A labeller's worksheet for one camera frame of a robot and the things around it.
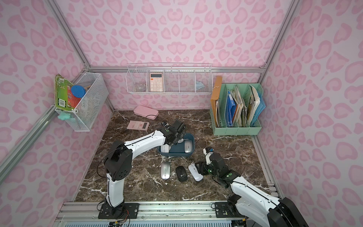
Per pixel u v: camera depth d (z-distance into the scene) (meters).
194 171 0.86
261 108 0.91
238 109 0.93
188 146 0.95
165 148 0.93
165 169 0.88
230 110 0.94
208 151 0.76
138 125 1.09
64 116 0.63
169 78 0.98
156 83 0.95
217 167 0.64
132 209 0.74
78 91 0.75
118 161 0.50
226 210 0.72
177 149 0.95
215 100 0.80
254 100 0.90
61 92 0.71
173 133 0.70
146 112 1.18
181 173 0.84
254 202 0.48
